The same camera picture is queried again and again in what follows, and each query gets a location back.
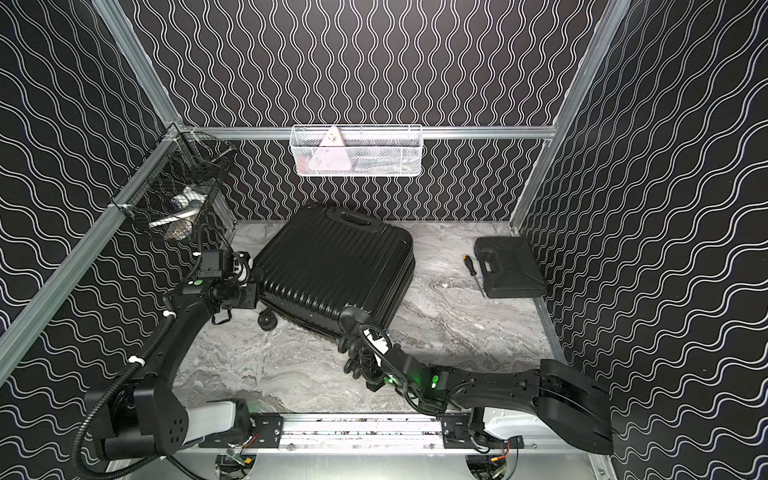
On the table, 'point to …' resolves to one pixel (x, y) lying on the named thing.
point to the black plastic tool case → (508, 267)
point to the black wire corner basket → (172, 192)
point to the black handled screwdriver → (469, 264)
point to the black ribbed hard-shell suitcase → (325, 261)
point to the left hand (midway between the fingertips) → (248, 289)
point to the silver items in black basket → (185, 207)
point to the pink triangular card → (331, 154)
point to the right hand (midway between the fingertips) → (357, 361)
